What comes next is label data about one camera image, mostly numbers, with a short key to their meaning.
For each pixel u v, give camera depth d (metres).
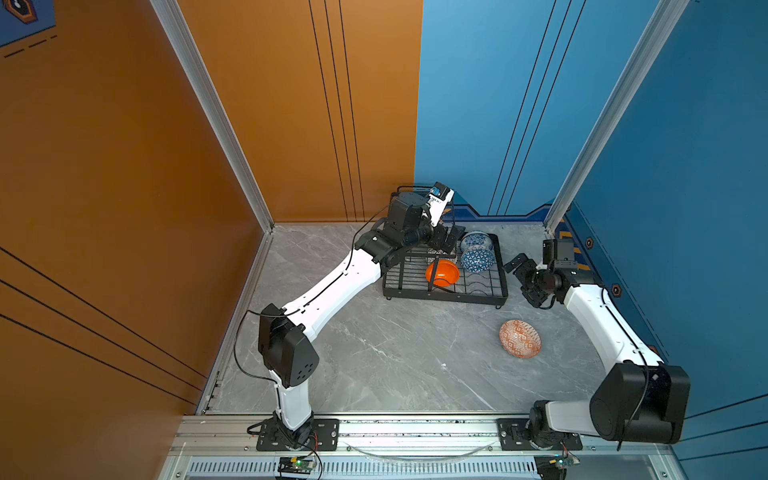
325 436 0.73
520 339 0.89
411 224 0.59
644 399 0.40
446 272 0.99
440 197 0.63
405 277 0.91
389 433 0.76
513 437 0.72
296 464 0.71
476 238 1.09
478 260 1.05
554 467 0.70
